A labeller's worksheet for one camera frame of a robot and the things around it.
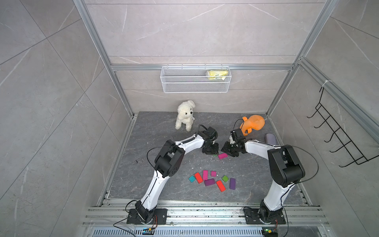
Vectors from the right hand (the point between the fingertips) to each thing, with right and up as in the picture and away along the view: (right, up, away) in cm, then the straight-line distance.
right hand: (224, 150), depth 98 cm
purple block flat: (-11, -16, -13) cm, 23 cm away
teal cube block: (-22, -15, -12) cm, 29 cm away
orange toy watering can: (+25, +19, +8) cm, 32 cm away
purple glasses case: (+33, +7, +3) cm, 34 cm away
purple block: (+2, -18, -13) cm, 22 cm away
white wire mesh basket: (-19, +49, +3) cm, 53 cm away
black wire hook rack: (+47, +11, -31) cm, 57 cm away
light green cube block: (-2, -15, -12) cm, 19 cm away
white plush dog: (-26, +26, 0) cm, 37 cm away
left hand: (-4, -1, -2) cm, 4 cm away
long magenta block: (-1, -3, -3) cm, 4 cm away
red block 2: (-5, -18, -14) cm, 24 cm away
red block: (-17, -14, -12) cm, 26 cm away
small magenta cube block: (-9, -13, -10) cm, 18 cm away
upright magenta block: (-14, -13, -9) cm, 21 cm away
